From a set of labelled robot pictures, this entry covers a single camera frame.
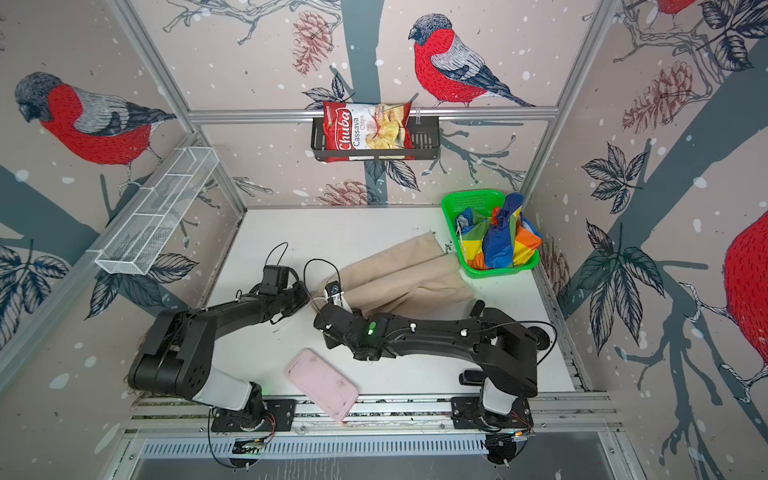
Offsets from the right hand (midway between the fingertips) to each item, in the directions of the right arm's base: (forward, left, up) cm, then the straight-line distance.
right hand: (325, 329), depth 77 cm
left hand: (+15, +10, -8) cm, 19 cm away
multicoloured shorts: (+32, -53, 0) cm, 62 cm away
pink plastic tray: (-11, 0, -9) cm, 14 cm away
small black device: (-7, -39, -10) cm, 41 cm away
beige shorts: (+23, -24, -9) cm, 34 cm away
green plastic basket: (+58, -51, -8) cm, 78 cm away
